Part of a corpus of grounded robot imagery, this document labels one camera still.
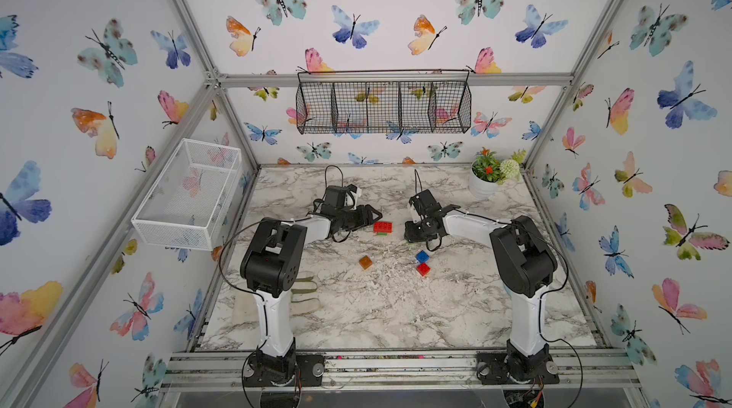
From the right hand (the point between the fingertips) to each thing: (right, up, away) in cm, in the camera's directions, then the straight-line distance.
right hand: (411, 231), depth 99 cm
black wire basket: (-13, +45, 0) cm, 46 cm away
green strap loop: (-34, -13, -10) cm, 38 cm away
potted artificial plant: (+26, +20, +1) cm, 33 cm away
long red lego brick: (-10, +2, 0) cm, 10 cm away
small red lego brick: (+3, -11, -8) cm, 14 cm away
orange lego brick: (-16, -9, -6) cm, 19 cm away
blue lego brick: (+3, -7, -5) cm, 10 cm away
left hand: (-11, +6, -2) cm, 12 cm away
